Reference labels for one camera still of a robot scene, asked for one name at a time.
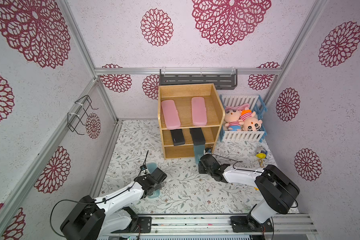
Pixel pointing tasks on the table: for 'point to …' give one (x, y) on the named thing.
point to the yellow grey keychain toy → (262, 155)
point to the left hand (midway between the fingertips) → (153, 184)
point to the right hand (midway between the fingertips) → (204, 165)
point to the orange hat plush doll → (250, 123)
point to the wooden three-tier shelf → (189, 115)
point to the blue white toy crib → (256, 103)
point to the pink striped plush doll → (232, 114)
